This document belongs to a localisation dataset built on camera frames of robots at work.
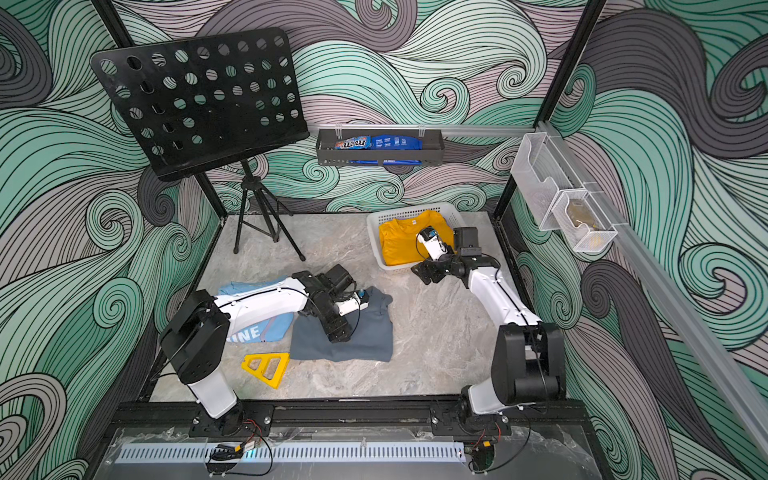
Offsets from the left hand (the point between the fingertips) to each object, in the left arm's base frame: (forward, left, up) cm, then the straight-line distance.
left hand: (344, 321), depth 86 cm
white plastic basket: (+39, -9, +3) cm, 40 cm away
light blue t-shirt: (-3, +22, 0) cm, 22 cm away
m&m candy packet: (+45, -5, +31) cm, 55 cm away
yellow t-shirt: (+31, -17, -1) cm, 36 cm away
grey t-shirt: (-4, -8, -3) cm, 9 cm away
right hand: (+15, -26, +10) cm, 32 cm away
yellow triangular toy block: (-10, +23, -5) cm, 25 cm away
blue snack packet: (+45, -15, +31) cm, 57 cm away
